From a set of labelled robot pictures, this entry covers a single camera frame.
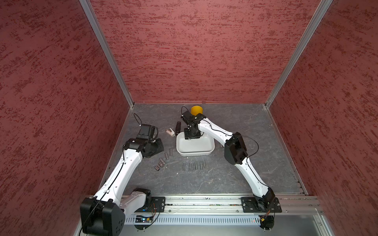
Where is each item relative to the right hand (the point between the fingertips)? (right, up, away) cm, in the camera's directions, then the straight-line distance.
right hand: (190, 139), depth 97 cm
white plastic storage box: (+10, -4, -2) cm, 11 cm away
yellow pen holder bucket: (+4, +20, +10) cm, 23 cm away
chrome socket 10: (-20, -16, -11) cm, 28 cm away
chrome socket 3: (+3, -16, -10) cm, 19 cm away
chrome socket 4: (0, -15, -10) cm, 18 cm away
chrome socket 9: (-17, -14, -10) cm, 24 cm away
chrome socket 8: (-17, -13, -8) cm, 23 cm away
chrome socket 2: (+7, -15, -10) cm, 19 cm away
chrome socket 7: (-15, -10, -5) cm, 19 cm away
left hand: (-16, -4, -17) cm, 24 cm away
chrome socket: (+9, -14, -9) cm, 19 cm away
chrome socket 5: (-4, -15, -10) cm, 19 cm away
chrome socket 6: (-12, -8, -4) cm, 15 cm away
